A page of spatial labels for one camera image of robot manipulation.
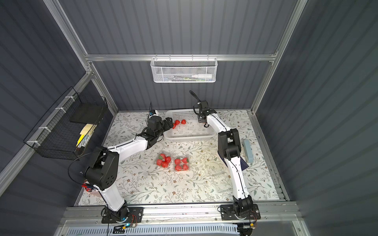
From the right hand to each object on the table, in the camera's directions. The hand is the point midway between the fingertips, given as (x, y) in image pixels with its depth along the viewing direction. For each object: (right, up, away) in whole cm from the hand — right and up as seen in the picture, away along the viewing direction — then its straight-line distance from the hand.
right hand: (206, 116), depth 108 cm
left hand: (-24, -4, -17) cm, 30 cm away
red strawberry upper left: (-22, -4, +2) cm, 22 cm away
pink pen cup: (-59, -39, -37) cm, 80 cm away
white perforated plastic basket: (-10, -11, 0) cm, 15 cm away
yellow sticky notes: (-65, -9, -36) cm, 75 cm away
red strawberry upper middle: (-17, -4, +3) cm, 18 cm away
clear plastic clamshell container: (-17, -31, -17) cm, 39 cm away
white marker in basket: (-4, +25, -16) cm, 30 cm away
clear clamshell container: (-28, -28, -17) cm, 44 cm away
